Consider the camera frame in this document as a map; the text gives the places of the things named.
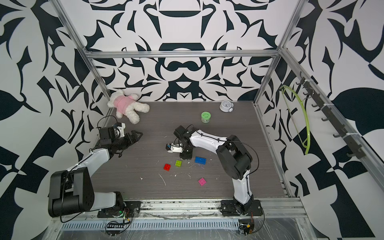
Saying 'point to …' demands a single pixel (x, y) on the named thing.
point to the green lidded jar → (205, 116)
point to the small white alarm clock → (226, 106)
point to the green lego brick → (178, 163)
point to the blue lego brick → (200, 160)
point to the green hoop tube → (307, 150)
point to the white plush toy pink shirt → (125, 105)
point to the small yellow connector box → (248, 226)
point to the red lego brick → (167, 167)
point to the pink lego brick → (202, 181)
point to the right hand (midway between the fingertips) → (184, 151)
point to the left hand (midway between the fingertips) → (136, 134)
